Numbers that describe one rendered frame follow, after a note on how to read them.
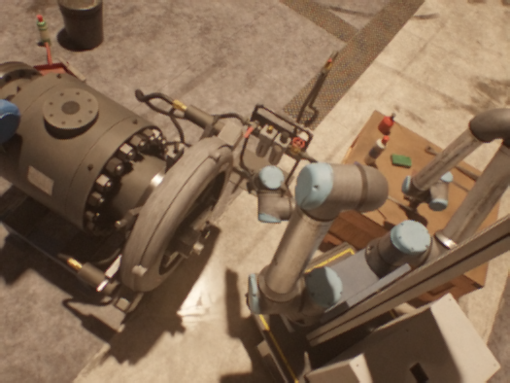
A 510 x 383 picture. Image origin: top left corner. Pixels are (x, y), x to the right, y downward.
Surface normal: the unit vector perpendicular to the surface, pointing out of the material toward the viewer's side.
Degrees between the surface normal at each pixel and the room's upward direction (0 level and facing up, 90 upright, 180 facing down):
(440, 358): 0
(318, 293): 5
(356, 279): 0
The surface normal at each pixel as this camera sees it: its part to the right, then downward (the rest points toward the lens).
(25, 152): -0.21, 0.20
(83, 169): -0.07, -0.03
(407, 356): 0.22, -0.49
